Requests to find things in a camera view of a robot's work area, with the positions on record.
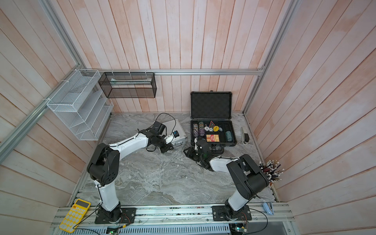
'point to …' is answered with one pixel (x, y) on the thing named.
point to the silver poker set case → (174, 125)
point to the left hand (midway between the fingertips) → (171, 147)
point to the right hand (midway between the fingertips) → (184, 150)
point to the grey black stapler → (245, 137)
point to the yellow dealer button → (216, 129)
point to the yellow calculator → (70, 222)
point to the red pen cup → (270, 168)
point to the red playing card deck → (212, 138)
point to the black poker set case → (211, 119)
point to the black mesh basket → (129, 84)
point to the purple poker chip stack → (201, 130)
